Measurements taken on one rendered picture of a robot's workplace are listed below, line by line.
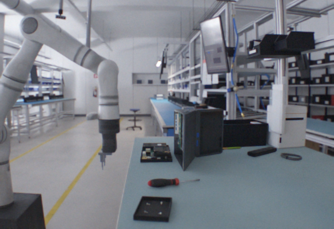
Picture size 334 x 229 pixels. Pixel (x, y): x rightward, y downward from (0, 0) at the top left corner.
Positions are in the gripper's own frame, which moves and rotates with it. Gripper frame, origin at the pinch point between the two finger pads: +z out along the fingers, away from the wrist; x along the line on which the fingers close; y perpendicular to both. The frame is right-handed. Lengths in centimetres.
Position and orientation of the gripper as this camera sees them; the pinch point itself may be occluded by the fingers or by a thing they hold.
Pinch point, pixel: (103, 167)
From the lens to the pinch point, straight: 94.8
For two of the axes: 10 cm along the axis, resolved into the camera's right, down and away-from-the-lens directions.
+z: 0.0, 10.0, 0.6
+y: 10.0, -0.1, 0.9
